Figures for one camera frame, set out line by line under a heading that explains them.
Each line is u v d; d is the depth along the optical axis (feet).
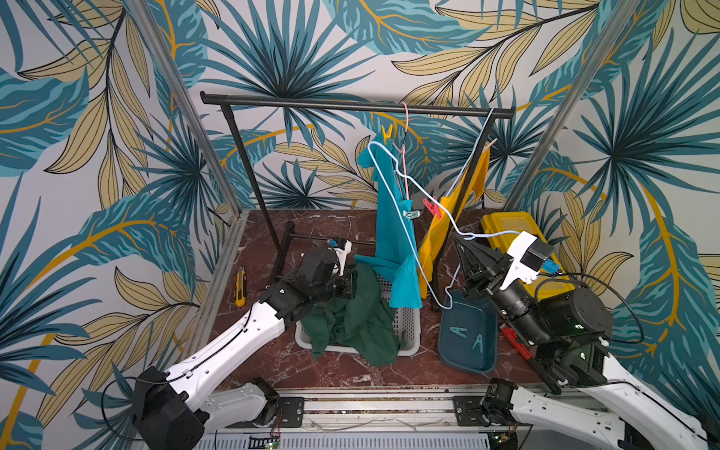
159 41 2.37
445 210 2.02
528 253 1.21
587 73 2.60
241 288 3.10
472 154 2.02
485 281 1.44
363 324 2.53
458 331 2.86
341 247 2.17
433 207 1.99
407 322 2.86
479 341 2.80
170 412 1.20
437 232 1.97
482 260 1.44
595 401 1.43
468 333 2.85
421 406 2.48
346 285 2.13
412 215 1.94
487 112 1.78
